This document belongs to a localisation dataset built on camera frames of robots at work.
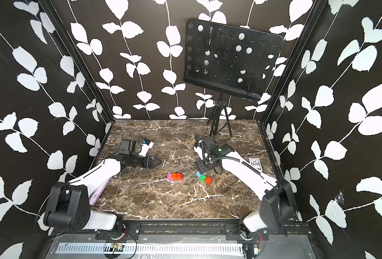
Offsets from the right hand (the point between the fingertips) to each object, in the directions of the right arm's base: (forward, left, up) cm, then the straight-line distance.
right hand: (200, 163), depth 82 cm
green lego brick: (-2, -2, -13) cm, 13 cm away
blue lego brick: (-1, +1, -11) cm, 11 cm away
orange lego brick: (-3, +13, -11) cm, 17 cm away
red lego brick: (-4, -5, -11) cm, 13 cm away
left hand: (+4, +24, -3) cm, 24 cm away
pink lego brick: (-3, +17, -11) cm, 20 cm away
